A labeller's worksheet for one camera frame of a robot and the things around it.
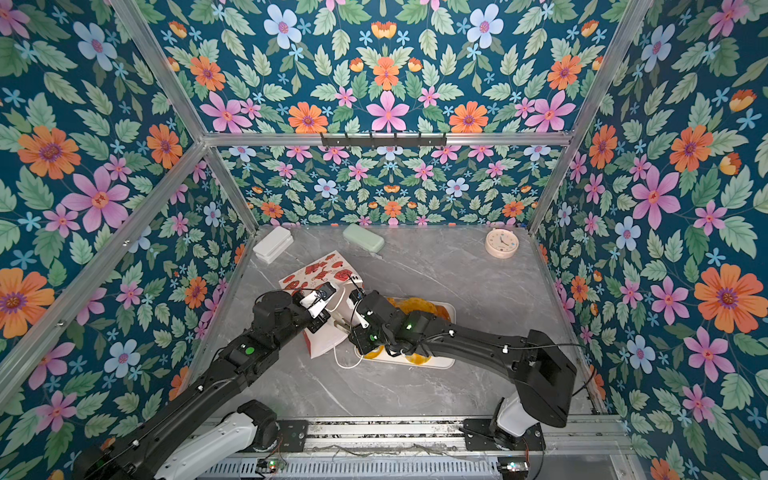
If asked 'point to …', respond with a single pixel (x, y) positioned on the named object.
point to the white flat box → (273, 245)
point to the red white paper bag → (333, 268)
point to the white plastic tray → (417, 357)
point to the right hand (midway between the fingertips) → (351, 333)
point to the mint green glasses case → (363, 237)
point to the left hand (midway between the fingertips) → (330, 285)
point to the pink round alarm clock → (501, 243)
